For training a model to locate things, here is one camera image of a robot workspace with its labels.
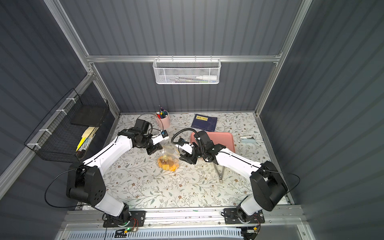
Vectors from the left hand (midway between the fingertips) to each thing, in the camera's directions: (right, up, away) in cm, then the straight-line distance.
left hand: (161, 147), depth 86 cm
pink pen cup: (-2, +17, +18) cm, 25 cm away
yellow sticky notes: (-35, +7, -13) cm, 38 cm away
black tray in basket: (-39, +18, -4) cm, 43 cm away
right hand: (+14, -2, -4) cm, 15 cm away
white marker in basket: (+27, +43, +7) cm, 51 cm away
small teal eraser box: (+57, +3, +17) cm, 60 cm away
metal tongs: (+35, -18, 0) cm, 39 cm away
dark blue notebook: (+29, +15, +27) cm, 42 cm away
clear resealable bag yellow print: (+3, -9, +7) cm, 12 cm away
